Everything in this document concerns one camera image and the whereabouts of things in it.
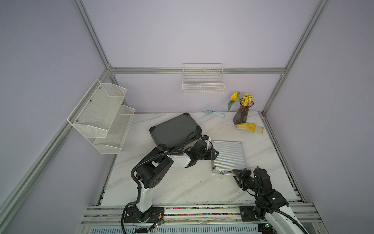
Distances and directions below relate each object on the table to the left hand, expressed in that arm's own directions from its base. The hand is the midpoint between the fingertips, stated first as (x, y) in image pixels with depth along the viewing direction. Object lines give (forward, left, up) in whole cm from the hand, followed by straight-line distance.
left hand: (215, 154), depth 91 cm
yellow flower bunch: (+30, -22, +20) cm, 42 cm away
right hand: (-13, -9, 0) cm, 16 cm away
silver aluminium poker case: (-1, -10, 0) cm, 10 cm away
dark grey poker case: (+16, +27, +2) cm, 31 cm away
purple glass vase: (+29, -21, +6) cm, 36 cm away
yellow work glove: (+25, -30, -3) cm, 39 cm away
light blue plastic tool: (+39, -7, -4) cm, 40 cm away
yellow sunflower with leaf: (+32, -14, +20) cm, 40 cm away
